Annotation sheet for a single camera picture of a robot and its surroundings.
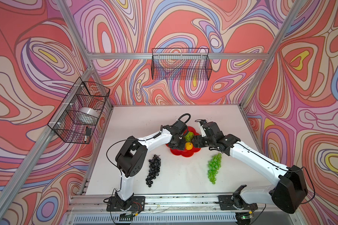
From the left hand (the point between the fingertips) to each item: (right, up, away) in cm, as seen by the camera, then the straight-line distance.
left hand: (183, 146), depth 90 cm
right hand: (+8, +4, -7) cm, 11 cm away
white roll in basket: (-51, +20, -20) cm, 58 cm away
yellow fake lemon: (+3, +1, -1) cm, 3 cm away
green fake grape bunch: (+18, -10, -6) cm, 21 cm away
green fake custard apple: (+4, +6, +1) cm, 7 cm away
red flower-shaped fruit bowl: (+2, -5, +2) cm, 5 cm away
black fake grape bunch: (-18, -10, -8) cm, 22 cm away
